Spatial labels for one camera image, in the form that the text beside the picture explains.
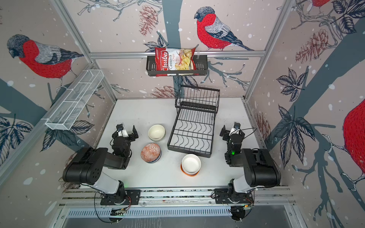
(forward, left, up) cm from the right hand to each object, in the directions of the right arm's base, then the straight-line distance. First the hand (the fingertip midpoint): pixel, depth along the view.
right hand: (230, 128), depth 90 cm
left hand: (-4, +68, +5) cm, 68 cm away
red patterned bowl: (-17, +50, -4) cm, 53 cm away
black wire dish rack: (+4, +25, -7) cm, 27 cm away
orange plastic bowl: (-29, +26, -3) cm, 39 cm away
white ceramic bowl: (-23, +25, -4) cm, 34 cm away
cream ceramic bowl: (-2, +50, -5) cm, 50 cm away
